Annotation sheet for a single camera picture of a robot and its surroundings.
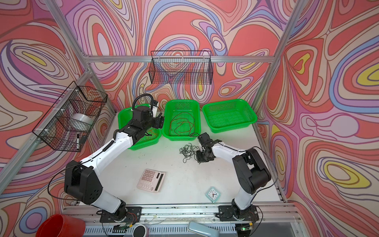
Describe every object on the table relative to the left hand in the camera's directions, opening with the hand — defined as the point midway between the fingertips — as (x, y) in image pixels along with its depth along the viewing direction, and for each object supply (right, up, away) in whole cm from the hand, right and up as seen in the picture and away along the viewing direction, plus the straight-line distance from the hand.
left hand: (159, 114), depth 84 cm
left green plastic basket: (-30, +2, +26) cm, 40 cm away
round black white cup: (-4, -54, -19) cm, 57 cm away
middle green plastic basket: (+12, -3, +29) cm, 31 cm away
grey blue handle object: (+24, -55, -16) cm, 62 cm away
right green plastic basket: (+50, +1, +34) cm, 61 cm away
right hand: (+25, -30, +8) cm, 40 cm away
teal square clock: (+30, -44, -6) cm, 53 cm away
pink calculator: (-4, -38, -1) cm, 38 cm away
